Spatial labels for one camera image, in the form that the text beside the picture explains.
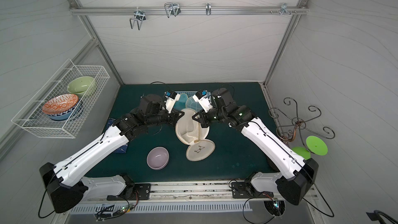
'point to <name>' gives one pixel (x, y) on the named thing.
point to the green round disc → (316, 146)
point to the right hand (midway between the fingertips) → (193, 116)
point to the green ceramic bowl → (80, 85)
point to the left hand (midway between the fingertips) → (184, 113)
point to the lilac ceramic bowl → (158, 158)
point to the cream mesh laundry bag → (189, 130)
